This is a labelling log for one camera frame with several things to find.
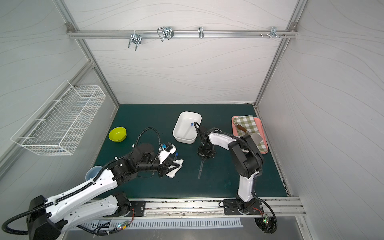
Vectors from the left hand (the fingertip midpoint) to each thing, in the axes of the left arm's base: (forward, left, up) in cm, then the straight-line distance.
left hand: (177, 165), depth 70 cm
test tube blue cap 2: (+10, -12, -17) cm, 24 cm away
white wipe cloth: (-3, +3, -3) cm, 5 cm away
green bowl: (+28, +46, -16) cm, 56 cm away
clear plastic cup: (0, +48, -13) cm, 49 cm away
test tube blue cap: (+38, -5, -17) cm, 42 cm away
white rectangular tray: (+32, 0, -18) cm, 37 cm away
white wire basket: (+11, +55, +13) cm, 58 cm away
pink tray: (+35, -53, -18) cm, 66 cm away
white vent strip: (-22, +32, -19) cm, 44 cm away
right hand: (+13, -12, -19) cm, 26 cm away
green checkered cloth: (+40, -46, -17) cm, 64 cm away
